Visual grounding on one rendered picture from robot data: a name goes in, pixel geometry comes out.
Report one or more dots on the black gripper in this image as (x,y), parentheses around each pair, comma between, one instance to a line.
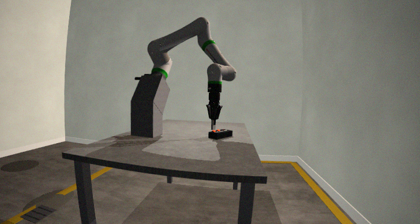
(214,108)

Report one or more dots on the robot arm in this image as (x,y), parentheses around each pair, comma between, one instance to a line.
(220,70)

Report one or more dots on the black power strip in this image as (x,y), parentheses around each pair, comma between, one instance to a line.
(220,134)

